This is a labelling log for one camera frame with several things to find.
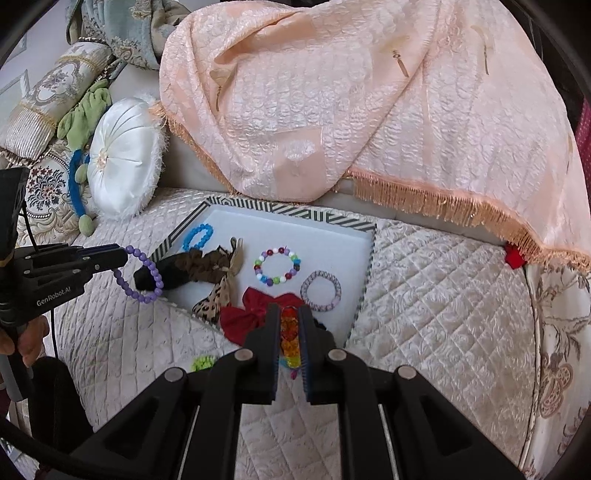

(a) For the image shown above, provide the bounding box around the black cable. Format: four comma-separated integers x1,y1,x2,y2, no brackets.
0,415,70,468

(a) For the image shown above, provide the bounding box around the flower embroidered cushion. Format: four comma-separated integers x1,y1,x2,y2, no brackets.
0,138,100,245

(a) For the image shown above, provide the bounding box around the pink dotted garment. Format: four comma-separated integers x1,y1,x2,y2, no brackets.
575,99,591,162

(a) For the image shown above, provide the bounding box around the embroidered bolster pillow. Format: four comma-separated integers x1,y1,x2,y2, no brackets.
0,41,114,162

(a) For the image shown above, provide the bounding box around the person's left hand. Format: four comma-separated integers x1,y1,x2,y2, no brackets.
0,316,51,368

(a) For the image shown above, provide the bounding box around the green plush toy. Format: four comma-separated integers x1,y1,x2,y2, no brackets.
56,83,114,236

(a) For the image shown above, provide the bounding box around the black scrunchie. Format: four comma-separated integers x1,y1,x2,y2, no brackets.
133,256,185,292

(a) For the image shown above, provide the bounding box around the striped jewelry tray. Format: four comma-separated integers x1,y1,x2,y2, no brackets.
152,194,377,344

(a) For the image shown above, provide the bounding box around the purple bead bracelet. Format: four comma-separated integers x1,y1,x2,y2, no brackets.
113,246,164,304

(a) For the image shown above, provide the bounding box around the floral print cushion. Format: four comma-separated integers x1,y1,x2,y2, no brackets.
522,263,591,472

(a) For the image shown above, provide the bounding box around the red hair bow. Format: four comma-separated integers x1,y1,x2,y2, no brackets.
219,286,305,347

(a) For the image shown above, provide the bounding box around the peach fringed cloth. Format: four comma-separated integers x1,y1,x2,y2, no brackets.
157,0,591,273

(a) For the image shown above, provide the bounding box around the teal embroidered fabric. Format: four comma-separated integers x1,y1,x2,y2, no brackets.
65,0,185,70

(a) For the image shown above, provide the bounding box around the brown scrunchie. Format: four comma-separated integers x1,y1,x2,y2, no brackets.
173,249,232,284

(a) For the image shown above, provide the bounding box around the rainbow bead bracelet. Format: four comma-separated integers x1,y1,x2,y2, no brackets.
277,305,303,381

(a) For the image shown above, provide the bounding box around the multicolour bead bracelet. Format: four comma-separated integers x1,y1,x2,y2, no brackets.
253,247,301,286

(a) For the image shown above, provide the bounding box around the beige ribbon bow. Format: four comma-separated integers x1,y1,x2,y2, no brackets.
217,236,245,296

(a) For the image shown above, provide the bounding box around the round white satin cushion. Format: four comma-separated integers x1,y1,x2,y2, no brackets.
87,95,169,215

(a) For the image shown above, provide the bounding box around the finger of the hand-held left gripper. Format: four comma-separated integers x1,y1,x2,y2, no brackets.
78,244,127,260
85,257,129,275

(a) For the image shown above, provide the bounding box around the purple white woven bracelet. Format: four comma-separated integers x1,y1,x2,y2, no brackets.
300,271,342,312

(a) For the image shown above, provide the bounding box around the blue bead bracelet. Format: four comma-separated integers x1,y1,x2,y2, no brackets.
181,223,215,252

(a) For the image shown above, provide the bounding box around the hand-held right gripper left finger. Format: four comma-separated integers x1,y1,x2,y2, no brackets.
41,316,282,480

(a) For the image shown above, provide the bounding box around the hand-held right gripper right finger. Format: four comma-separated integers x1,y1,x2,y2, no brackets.
298,307,527,480

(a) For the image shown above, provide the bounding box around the red cloth item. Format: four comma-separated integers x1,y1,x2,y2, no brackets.
503,240,529,268

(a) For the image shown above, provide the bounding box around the leopard print hair bow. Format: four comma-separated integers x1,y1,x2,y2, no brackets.
191,272,236,326

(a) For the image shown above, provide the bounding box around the cream quilted sofa cover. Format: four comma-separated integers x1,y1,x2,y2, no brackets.
46,187,541,480

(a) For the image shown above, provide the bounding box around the dark clothing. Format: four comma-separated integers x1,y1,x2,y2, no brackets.
28,355,95,455

